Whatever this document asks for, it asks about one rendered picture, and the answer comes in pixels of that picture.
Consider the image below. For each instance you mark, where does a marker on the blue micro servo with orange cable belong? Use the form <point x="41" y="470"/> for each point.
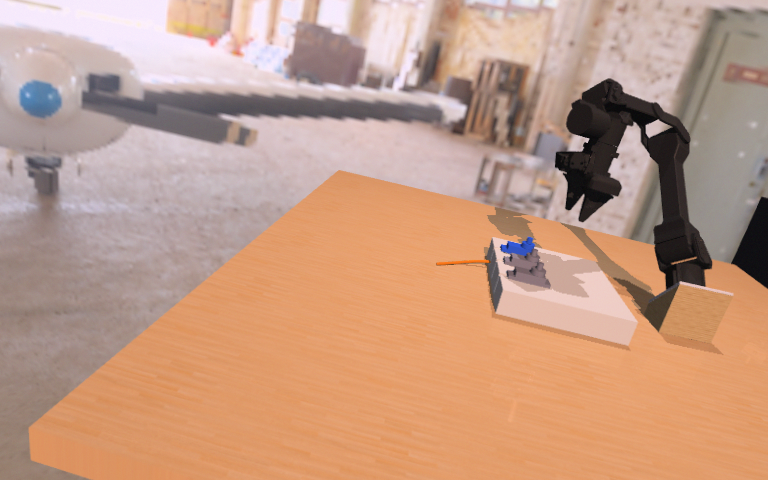
<point x="511" y="247"/>

